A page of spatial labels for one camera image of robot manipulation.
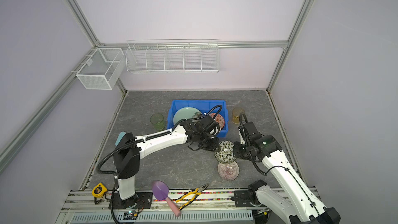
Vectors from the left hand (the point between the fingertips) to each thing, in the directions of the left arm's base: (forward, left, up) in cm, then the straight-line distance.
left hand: (218, 152), depth 77 cm
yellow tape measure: (-11, +60, -10) cm, 62 cm away
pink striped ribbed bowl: (-7, -5, -11) cm, 14 cm away
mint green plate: (+32, +17, -8) cm, 37 cm away
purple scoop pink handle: (-13, +31, -13) cm, 36 cm away
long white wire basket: (+60, +24, +17) cm, 67 cm away
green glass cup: (+29, +37, -10) cm, 48 cm away
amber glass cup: (+27, -15, -6) cm, 31 cm away
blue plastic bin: (+36, +4, -8) cm, 37 cm away
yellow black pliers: (-15, +12, -10) cm, 21 cm away
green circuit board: (-22, +43, -14) cm, 51 cm away
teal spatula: (+20, +59, -12) cm, 63 cm away
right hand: (-2, -9, +2) cm, 9 cm away
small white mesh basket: (+53, +69, +15) cm, 89 cm away
